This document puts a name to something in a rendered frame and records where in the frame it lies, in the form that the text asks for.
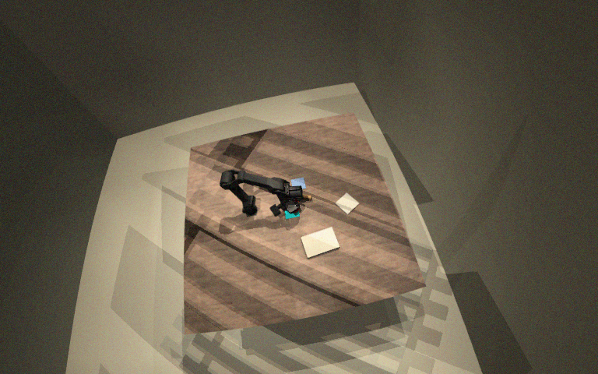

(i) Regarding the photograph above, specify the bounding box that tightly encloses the beige flat rectangular slab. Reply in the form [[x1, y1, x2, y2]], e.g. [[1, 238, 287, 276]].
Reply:
[[301, 227, 340, 259]]

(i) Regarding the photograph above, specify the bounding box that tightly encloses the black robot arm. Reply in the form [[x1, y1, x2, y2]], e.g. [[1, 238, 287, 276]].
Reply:
[[220, 170, 303, 217]]

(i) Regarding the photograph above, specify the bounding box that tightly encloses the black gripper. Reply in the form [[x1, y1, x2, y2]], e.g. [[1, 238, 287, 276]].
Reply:
[[270, 196, 304, 217]]

